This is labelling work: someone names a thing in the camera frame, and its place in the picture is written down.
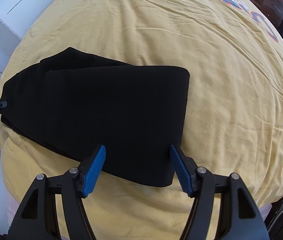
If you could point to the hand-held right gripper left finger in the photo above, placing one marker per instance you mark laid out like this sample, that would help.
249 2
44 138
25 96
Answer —
95 170

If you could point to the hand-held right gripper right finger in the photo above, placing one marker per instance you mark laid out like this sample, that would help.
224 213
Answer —
181 170

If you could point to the black pants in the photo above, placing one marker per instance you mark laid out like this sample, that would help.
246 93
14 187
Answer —
106 105

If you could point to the white wardrobe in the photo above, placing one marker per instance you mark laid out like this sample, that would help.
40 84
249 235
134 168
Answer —
19 5

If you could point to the yellow printed bedspread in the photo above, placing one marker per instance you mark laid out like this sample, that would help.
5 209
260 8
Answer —
206 55

